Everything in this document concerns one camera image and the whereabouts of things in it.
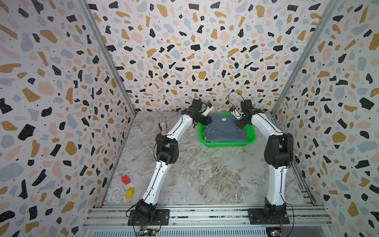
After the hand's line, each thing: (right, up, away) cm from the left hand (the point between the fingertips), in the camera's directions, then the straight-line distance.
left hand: (212, 119), depth 101 cm
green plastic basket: (+26, -8, +5) cm, 28 cm away
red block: (-50, -34, -19) cm, 64 cm away
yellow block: (-48, -41, -20) cm, 66 cm away
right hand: (+21, 0, +1) cm, 21 cm away
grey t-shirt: (+7, -6, -1) cm, 9 cm away
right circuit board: (+27, -55, -30) cm, 68 cm away
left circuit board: (-36, -56, -30) cm, 73 cm away
